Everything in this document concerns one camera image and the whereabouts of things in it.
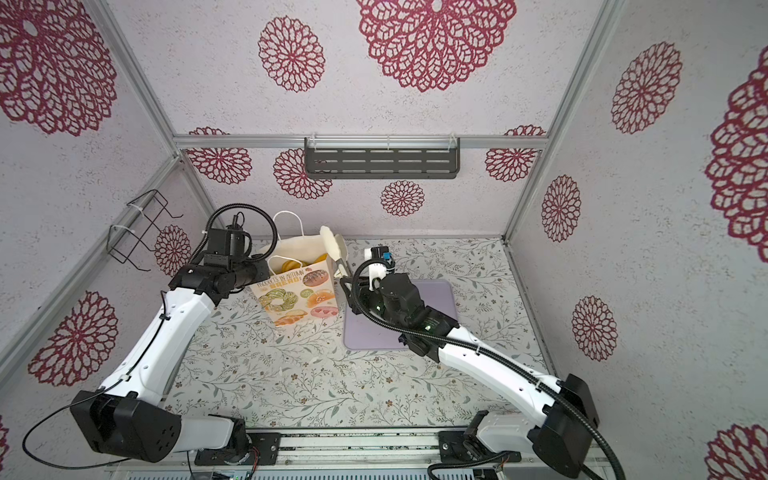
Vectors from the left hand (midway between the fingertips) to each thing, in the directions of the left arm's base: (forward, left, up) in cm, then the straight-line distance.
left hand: (262, 272), depth 80 cm
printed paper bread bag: (-1, -10, -5) cm, 11 cm away
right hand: (-8, -24, +8) cm, 26 cm away
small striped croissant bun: (+6, -5, -5) cm, 9 cm away
